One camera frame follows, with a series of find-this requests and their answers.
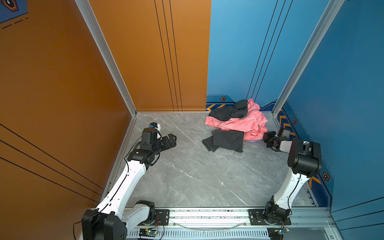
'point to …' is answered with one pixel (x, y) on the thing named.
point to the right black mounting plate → (256, 218)
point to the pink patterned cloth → (253, 125)
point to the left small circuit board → (145, 232)
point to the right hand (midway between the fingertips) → (261, 132)
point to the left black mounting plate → (162, 217)
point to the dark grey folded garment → (229, 140)
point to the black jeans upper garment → (239, 110)
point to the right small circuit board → (276, 233)
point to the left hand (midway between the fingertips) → (170, 137)
